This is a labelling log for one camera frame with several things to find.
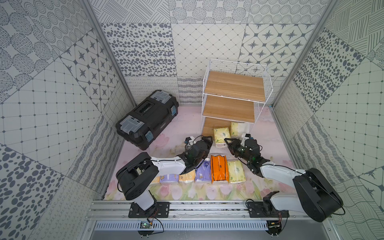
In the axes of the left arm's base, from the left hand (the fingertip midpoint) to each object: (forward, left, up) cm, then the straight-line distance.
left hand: (214, 138), depth 84 cm
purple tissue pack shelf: (-15, +6, -13) cm, 21 cm away
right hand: (0, -7, -4) cm, 8 cm away
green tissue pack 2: (+4, -4, -2) cm, 6 cm away
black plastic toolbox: (+6, +43, +3) cm, 43 cm away
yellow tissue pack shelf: (-18, +13, -12) cm, 25 cm away
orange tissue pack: (-14, -3, -9) cm, 17 cm away
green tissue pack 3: (+15, -18, -10) cm, 26 cm away
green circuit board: (-40, +34, -17) cm, 55 cm away
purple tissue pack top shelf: (-20, +24, -10) cm, 33 cm away
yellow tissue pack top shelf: (-20, +31, -10) cm, 38 cm away
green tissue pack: (-16, -13, -12) cm, 24 cm away
